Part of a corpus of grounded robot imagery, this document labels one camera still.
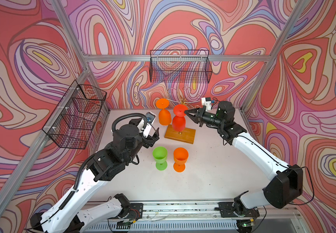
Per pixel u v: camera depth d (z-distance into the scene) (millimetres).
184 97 1158
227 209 726
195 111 672
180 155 813
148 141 483
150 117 479
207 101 690
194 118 641
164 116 852
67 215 367
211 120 628
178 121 777
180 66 966
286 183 405
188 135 1015
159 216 732
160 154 839
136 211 723
